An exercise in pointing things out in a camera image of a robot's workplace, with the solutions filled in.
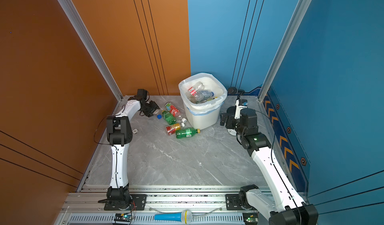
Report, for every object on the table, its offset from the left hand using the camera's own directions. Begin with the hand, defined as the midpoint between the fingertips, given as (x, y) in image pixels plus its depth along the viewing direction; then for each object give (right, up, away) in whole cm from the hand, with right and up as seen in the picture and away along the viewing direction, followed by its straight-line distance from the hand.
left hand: (158, 108), depth 110 cm
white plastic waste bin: (+34, -4, -25) cm, 42 cm away
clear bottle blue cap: (+2, -6, -5) cm, 8 cm away
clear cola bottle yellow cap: (+26, +10, -18) cm, 33 cm away
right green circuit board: (+54, -54, -39) cm, 86 cm away
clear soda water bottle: (+33, +8, -22) cm, 40 cm away
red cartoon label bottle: (+13, -2, -5) cm, 14 cm away
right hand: (+44, -4, -34) cm, 56 cm away
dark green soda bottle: (+9, -7, -5) cm, 12 cm away
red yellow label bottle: (+12, -14, -16) cm, 24 cm away
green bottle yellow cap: (+22, -16, -17) cm, 32 cm away
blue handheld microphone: (+24, -49, -44) cm, 70 cm away
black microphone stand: (+49, +10, -29) cm, 58 cm away
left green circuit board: (-7, -53, -40) cm, 66 cm away
